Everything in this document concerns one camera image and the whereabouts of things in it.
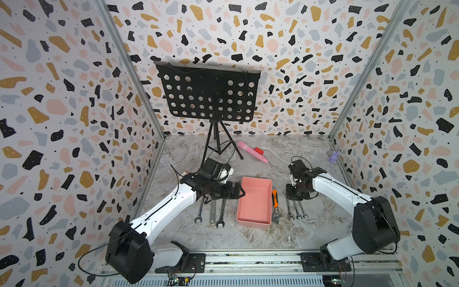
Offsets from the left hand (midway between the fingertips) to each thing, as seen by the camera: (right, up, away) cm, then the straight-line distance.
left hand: (239, 193), depth 77 cm
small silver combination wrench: (+30, -13, +11) cm, 34 cm away
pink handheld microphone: (+2, +22, +36) cm, 42 cm away
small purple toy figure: (+56, +14, +30) cm, 65 cm away
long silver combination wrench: (-13, -11, +11) cm, 20 cm away
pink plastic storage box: (+8, -11, +13) cm, 19 cm away
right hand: (+25, -4, +11) cm, 28 cm away
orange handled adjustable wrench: (+18, -9, +14) cm, 25 cm away
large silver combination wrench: (-9, -16, +9) cm, 20 cm away
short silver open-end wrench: (+32, -11, +13) cm, 37 cm away
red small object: (+13, +18, +34) cm, 41 cm away
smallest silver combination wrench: (+25, -14, +11) cm, 31 cm away
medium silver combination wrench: (-20, -14, +11) cm, 27 cm away
